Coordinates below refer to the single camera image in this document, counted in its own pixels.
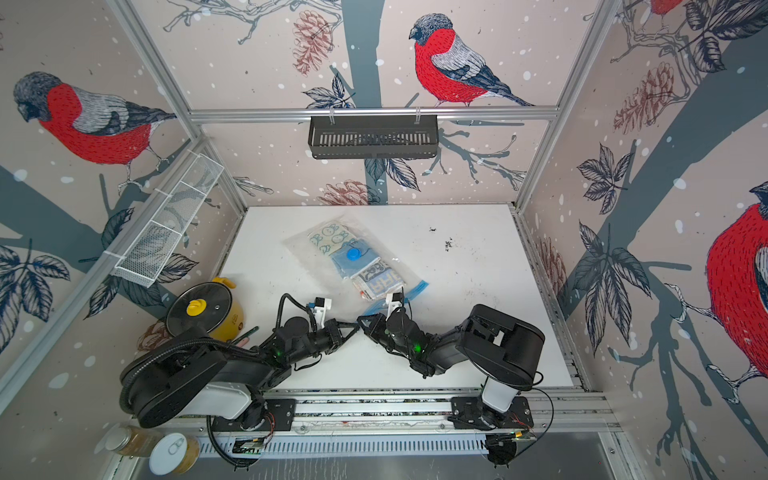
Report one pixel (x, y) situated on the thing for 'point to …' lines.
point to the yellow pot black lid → (210, 306)
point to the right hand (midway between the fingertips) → (356, 318)
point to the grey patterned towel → (377, 280)
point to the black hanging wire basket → (373, 137)
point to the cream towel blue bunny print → (329, 237)
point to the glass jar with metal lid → (133, 440)
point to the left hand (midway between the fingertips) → (363, 324)
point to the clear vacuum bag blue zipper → (300, 244)
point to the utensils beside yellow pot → (242, 340)
